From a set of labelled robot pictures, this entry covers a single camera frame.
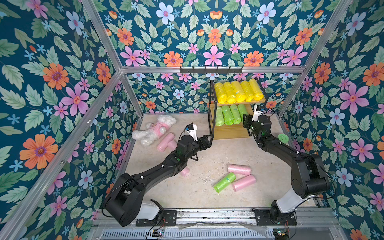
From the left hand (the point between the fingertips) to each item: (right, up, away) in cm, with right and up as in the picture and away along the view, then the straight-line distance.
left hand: (211, 136), depth 79 cm
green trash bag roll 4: (+21, +16, +15) cm, 30 cm away
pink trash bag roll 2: (-15, -22, +8) cm, 27 cm away
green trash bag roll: (+5, +10, +10) cm, 16 cm away
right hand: (+22, +13, +11) cm, 28 cm away
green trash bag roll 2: (+11, +11, +10) cm, 18 cm away
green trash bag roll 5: (+7, -26, +3) cm, 27 cm away
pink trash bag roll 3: (+17, -20, +7) cm, 27 cm away
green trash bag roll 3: (+16, +13, +12) cm, 24 cm away
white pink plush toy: (-38, +3, +20) cm, 43 cm away
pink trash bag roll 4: (+19, -27, +4) cm, 33 cm away
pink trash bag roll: (-31, -6, +20) cm, 37 cm away
